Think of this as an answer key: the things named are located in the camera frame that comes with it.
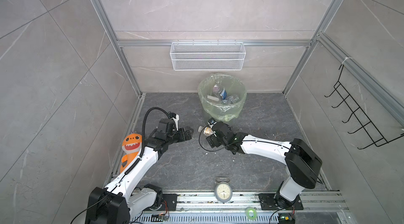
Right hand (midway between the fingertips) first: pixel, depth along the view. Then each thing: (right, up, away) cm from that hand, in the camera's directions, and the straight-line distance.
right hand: (215, 131), depth 89 cm
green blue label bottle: (+11, +19, +2) cm, 22 cm away
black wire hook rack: (+61, +4, -28) cm, 67 cm away
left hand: (-16, +3, -7) cm, 17 cm away
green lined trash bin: (-1, +18, +10) cm, 21 cm away
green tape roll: (+17, -35, -18) cm, 43 cm away
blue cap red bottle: (+3, +24, -1) cm, 24 cm away
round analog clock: (+3, -26, -15) cm, 30 cm away
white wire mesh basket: (-4, +48, +12) cm, 49 cm away
